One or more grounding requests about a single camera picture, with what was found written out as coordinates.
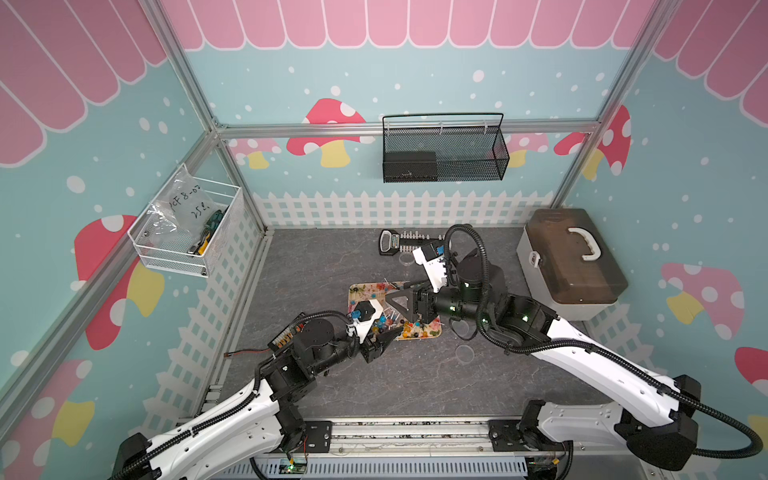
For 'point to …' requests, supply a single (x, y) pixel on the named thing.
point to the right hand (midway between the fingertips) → (395, 293)
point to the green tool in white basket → (200, 247)
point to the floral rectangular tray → (365, 290)
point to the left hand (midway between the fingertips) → (394, 323)
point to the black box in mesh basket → (410, 166)
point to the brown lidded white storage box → (570, 268)
